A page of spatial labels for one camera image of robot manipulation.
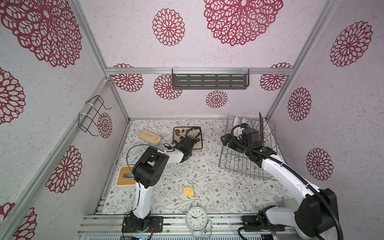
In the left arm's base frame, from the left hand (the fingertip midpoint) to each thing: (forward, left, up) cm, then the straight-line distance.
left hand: (188, 141), depth 102 cm
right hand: (-10, -21, +18) cm, 30 cm away
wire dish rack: (-15, -32, -3) cm, 35 cm away
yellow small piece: (-33, 0, -1) cm, 33 cm away
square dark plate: (+9, -53, 0) cm, 54 cm away
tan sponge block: (+5, +28, 0) cm, 28 cm away
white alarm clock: (-47, -4, +1) cm, 47 cm away
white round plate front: (+7, -32, +12) cm, 35 cm away
